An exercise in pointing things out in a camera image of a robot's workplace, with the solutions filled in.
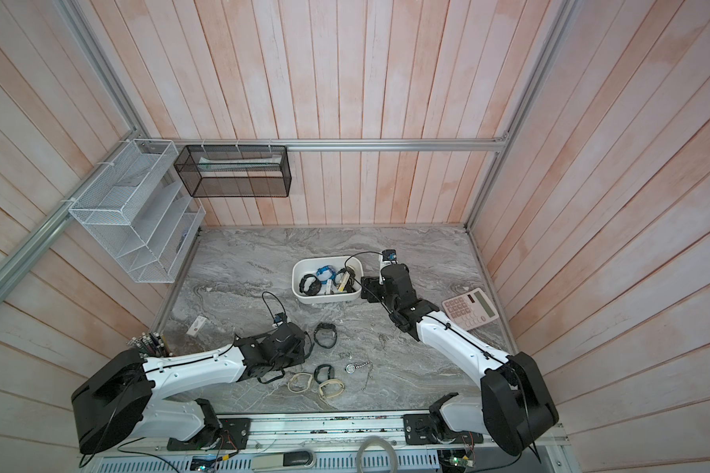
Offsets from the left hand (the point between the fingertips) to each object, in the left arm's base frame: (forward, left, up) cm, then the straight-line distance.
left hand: (301, 355), depth 86 cm
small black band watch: (-6, -9, +2) cm, 11 cm away
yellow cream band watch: (-8, -9, +2) cm, 12 cm away
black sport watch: (+22, -2, +2) cm, 23 cm away
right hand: (+19, -21, +15) cm, 32 cm away
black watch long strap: (+8, -7, +4) cm, 11 cm away
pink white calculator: (+15, -54, +1) cm, 56 cm away
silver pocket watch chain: (-4, -15, 0) cm, 15 cm away
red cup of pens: (-3, +36, +14) cm, 39 cm away
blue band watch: (+31, -5, +2) cm, 32 cm away
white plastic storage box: (+32, 0, +3) cm, 32 cm away
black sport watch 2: (+23, -14, +3) cm, 27 cm away
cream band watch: (-7, 0, -1) cm, 7 cm away
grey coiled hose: (-22, -21, +3) cm, 30 cm away
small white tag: (+10, +35, 0) cm, 36 cm away
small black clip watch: (+21, -7, +4) cm, 23 cm away
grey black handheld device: (-26, +3, -1) cm, 26 cm away
